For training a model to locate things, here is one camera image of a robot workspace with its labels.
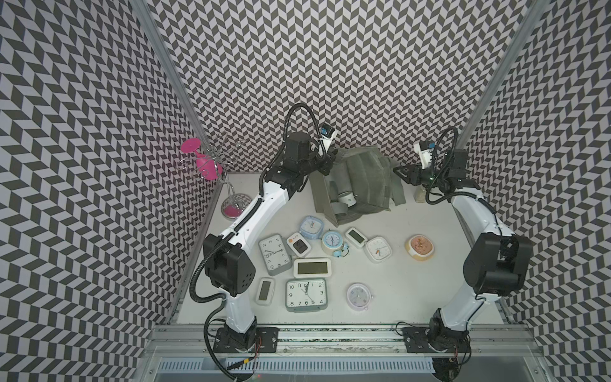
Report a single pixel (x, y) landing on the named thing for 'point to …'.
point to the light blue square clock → (311, 228)
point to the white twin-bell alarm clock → (347, 197)
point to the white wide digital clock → (313, 267)
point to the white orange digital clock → (297, 243)
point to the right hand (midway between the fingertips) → (398, 171)
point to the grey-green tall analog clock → (275, 255)
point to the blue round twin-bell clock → (332, 243)
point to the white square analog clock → (377, 249)
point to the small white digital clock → (356, 237)
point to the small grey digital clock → (265, 290)
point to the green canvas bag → (366, 171)
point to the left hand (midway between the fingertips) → (335, 151)
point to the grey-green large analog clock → (306, 295)
